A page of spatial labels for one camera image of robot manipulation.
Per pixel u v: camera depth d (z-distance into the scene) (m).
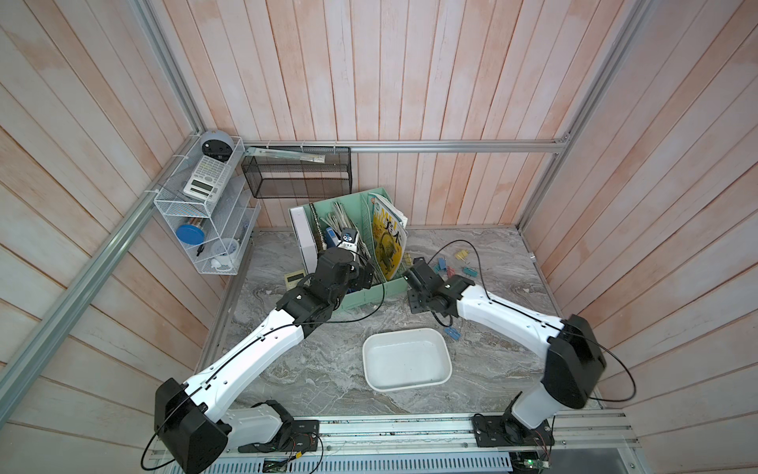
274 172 1.04
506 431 0.66
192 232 0.76
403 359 0.87
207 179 0.77
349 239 0.62
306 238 0.82
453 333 0.89
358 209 0.97
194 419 0.37
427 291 0.65
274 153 0.90
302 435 0.73
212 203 0.75
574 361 0.44
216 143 0.80
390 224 0.92
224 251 0.82
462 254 1.07
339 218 0.89
